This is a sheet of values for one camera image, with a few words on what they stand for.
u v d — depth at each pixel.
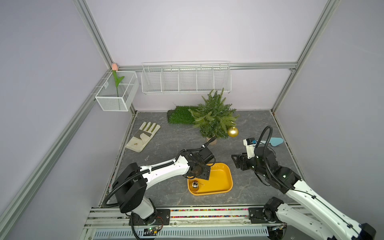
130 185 0.42
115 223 0.73
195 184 0.80
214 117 0.72
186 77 0.99
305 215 0.55
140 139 1.04
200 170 0.70
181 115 1.13
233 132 0.75
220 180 0.85
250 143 0.65
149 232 0.72
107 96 0.77
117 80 0.91
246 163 0.66
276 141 1.03
